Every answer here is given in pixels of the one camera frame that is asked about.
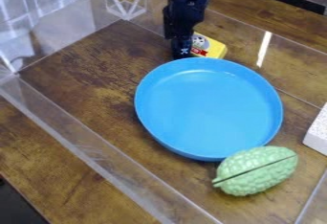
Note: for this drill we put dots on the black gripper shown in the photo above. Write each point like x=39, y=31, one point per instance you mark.
x=181, y=14

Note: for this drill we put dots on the blue round tray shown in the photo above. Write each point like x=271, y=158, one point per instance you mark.
x=208, y=107

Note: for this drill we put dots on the green bitter gourd toy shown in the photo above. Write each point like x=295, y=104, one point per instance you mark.
x=255, y=170

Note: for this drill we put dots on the white speckled sponge block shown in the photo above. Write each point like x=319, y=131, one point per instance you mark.
x=315, y=137

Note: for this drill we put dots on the white patterned cloth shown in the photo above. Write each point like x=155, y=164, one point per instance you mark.
x=33, y=4

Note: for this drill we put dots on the clear acrylic enclosure wall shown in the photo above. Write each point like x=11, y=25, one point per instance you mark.
x=76, y=153

